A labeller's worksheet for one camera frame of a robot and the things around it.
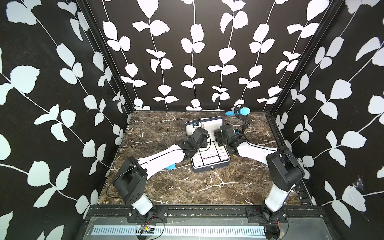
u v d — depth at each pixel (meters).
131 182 0.43
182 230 0.70
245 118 1.04
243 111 0.85
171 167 0.87
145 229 0.70
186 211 0.76
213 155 0.89
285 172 0.48
